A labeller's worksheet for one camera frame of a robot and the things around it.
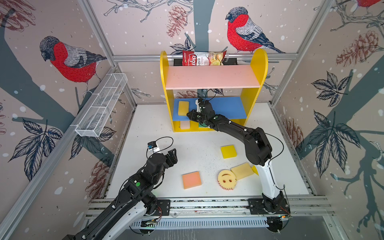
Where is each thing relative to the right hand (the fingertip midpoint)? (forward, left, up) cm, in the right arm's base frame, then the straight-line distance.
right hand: (184, 117), depth 94 cm
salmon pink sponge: (-34, -6, -14) cm, 37 cm away
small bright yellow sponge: (-15, -28, -15) cm, 36 cm away
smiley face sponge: (-33, -26, -13) cm, 44 cm away
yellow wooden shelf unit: (+35, -35, -5) cm, 50 cm away
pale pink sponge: (+2, +1, -10) cm, 11 cm away
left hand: (-26, +4, +2) cm, 26 cm away
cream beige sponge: (-28, -35, -14) cm, 47 cm away
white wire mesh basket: (-17, +42, +17) cm, 48 cm away
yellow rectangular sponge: (+7, +1, +1) cm, 7 cm away
